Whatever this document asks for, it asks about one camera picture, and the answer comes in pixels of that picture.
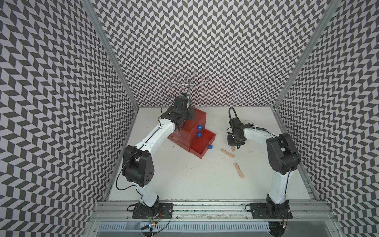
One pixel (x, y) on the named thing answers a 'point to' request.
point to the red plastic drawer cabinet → (194, 138)
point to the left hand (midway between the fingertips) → (190, 113)
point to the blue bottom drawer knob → (210, 146)
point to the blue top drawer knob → (200, 127)
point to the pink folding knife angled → (227, 153)
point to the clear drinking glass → (248, 121)
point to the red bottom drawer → (200, 145)
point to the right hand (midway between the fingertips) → (232, 144)
